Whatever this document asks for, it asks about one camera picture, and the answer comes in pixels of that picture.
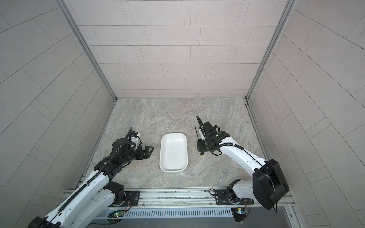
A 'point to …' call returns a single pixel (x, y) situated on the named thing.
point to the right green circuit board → (239, 213)
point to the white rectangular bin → (173, 152)
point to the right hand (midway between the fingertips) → (199, 147)
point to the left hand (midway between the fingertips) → (150, 146)
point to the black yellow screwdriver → (202, 154)
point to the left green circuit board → (116, 213)
